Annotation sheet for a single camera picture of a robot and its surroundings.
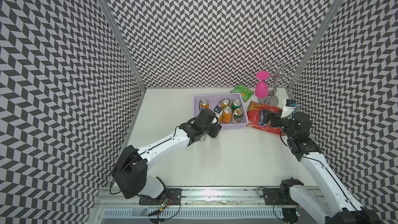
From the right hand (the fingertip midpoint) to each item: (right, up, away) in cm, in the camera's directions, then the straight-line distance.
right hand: (271, 112), depth 78 cm
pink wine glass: (+1, +14, +16) cm, 21 cm away
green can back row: (-14, +4, +18) cm, 23 cm away
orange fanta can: (-34, +3, +18) cm, 39 cm away
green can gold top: (-14, -2, +13) cm, 20 cm away
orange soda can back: (-21, +5, +20) cm, 29 cm away
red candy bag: (-1, -5, +20) cm, 21 cm away
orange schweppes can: (-21, -2, +15) cm, 25 cm away
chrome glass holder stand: (+8, +24, +8) cm, 27 cm away
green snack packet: (-4, +12, +34) cm, 36 cm away
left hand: (-28, -7, +4) cm, 30 cm away
